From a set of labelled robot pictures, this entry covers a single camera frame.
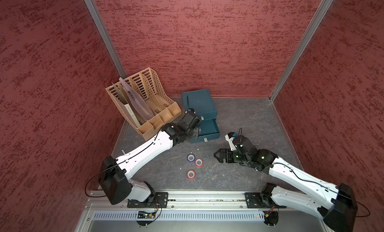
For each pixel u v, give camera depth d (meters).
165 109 1.03
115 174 0.39
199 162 0.87
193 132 0.71
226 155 0.67
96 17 0.77
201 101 0.90
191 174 0.82
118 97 0.97
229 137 0.71
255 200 0.74
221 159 0.68
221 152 0.67
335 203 0.40
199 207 0.74
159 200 0.74
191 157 0.89
